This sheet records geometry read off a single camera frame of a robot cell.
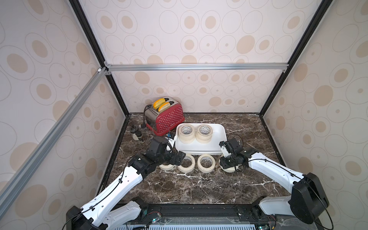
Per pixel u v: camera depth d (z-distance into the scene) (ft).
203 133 3.39
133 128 3.18
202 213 2.47
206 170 2.85
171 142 2.18
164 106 3.16
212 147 3.25
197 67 3.01
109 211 1.38
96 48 2.67
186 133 3.45
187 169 2.82
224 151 2.34
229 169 2.61
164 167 2.87
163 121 3.20
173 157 2.13
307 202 1.34
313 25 2.40
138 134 3.13
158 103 3.23
